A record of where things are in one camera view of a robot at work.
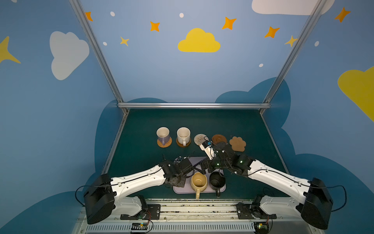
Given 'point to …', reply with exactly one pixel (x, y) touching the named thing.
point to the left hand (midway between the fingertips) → (180, 179)
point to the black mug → (216, 181)
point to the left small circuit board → (139, 226)
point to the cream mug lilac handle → (163, 134)
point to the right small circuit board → (261, 227)
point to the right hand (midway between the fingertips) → (200, 162)
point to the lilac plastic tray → (188, 189)
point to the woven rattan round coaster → (166, 145)
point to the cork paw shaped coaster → (237, 144)
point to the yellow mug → (198, 182)
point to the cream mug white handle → (183, 133)
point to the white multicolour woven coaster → (199, 138)
